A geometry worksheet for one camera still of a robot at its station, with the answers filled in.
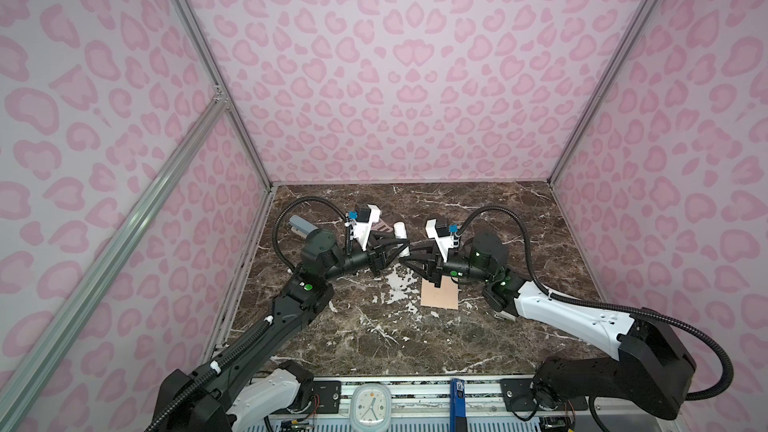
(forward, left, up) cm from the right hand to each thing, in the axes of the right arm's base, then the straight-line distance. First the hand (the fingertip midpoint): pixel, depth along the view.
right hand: (405, 257), depth 68 cm
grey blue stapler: (+24, +35, -22) cm, 48 cm away
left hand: (+2, -1, +5) cm, 5 cm away
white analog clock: (-27, +8, -23) cm, 36 cm away
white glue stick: (+2, +1, +7) cm, 7 cm away
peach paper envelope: (+3, -13, -27) cm, 30 cm away
